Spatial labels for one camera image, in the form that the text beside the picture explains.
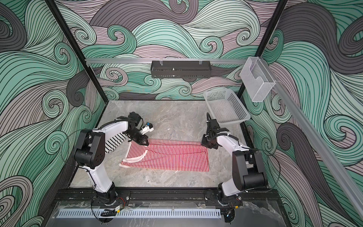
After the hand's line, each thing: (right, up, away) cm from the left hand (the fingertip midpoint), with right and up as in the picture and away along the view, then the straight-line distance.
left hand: (146, 142), depth 91 cm
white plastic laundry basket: (+60, +25, +26) cm, 71 cm away
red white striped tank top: (+14, -7, -3) cm, 16 cm away
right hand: (+38, -1, 0) cm, 38 cm away
